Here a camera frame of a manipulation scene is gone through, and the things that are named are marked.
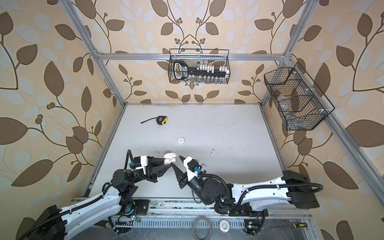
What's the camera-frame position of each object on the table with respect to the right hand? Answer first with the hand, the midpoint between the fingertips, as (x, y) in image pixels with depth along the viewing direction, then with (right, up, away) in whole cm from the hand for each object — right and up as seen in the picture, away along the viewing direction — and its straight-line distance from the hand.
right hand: (176, 160), depth 62 cm
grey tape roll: (+15, -33, +8) cm, 37 cm away
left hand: (-4, 0, -1) cm, 4 cm away
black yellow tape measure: (-18, +17, +46) cm, 53 cm away
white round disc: (+22, -33, +8) cm, 40 cm away
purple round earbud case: (-10, -3, +32) cm, 34 cm away
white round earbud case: (-3, +3, +37) cm, 37 cm away
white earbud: (+17, -4, +32) cm, 36 cm away
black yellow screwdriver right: (+58, -32, +8) cm, 66 cm away
